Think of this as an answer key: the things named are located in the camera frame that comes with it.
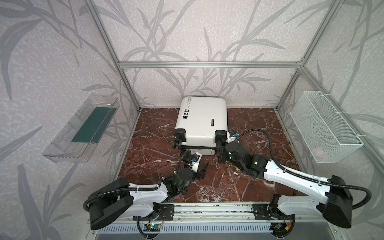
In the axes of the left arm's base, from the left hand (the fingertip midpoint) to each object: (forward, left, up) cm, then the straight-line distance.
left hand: (204, 156), depth 81 cm
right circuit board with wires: (-31, -38, -14) cm, 51 cm away
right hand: (+4, -7, +6) cm, 11 cm away
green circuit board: (-31, +25, -13) cm, 42 cm away
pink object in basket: (-1, -56, +10) cm, 56 cm away
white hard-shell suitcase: (+15, +2, +9) cm, 18 cm away
